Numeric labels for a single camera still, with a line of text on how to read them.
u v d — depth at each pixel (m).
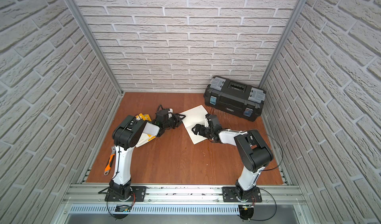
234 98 0.95
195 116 1.03
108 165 0.82
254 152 0.48
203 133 0.85
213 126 0.76
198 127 0.85
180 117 0.97
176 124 0.94
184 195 0.76
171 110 1.00
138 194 0.74
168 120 0.90
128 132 0.58
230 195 0.73
